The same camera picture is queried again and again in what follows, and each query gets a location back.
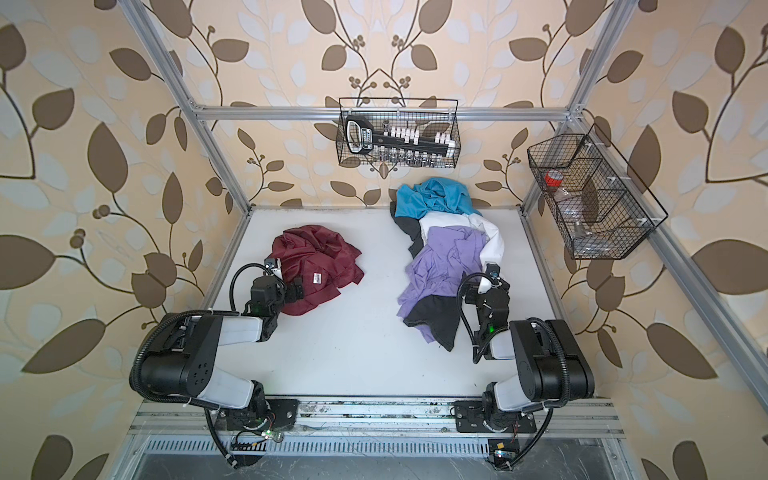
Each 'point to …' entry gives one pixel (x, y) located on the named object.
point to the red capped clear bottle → (578, 224)
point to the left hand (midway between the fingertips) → (286, 276)
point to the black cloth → (438, 314)
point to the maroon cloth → (321, 258)
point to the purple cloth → (438, 268)
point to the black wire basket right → (601, 205)
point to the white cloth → (493, 250)
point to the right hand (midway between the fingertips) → (482, 277)
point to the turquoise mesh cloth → (433, 195)
